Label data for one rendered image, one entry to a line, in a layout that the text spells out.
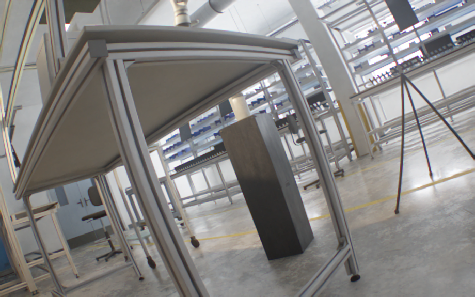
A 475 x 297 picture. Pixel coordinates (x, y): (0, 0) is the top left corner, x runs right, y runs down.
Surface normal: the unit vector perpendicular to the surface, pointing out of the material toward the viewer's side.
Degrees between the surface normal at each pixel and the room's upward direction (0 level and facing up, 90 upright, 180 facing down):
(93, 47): 90
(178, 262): 90
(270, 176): 90
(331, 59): 90
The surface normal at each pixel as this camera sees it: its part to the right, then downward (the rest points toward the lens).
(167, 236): 0.68, -0.31
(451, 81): -0.64, 0.19
